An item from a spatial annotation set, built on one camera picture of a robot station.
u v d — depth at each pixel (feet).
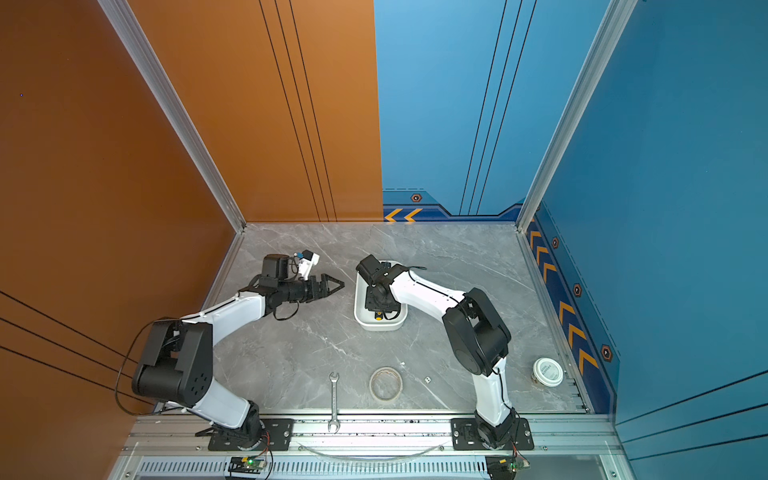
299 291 2.58
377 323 2.88
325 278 2.65
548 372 2.53
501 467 2.28
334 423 2.49
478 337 1.65
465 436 2.38
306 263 2.74
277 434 2.42
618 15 2.28
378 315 2.88
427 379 2.65
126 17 2.29
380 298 2.20
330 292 2.65
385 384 2.67
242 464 2.34
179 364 1.49
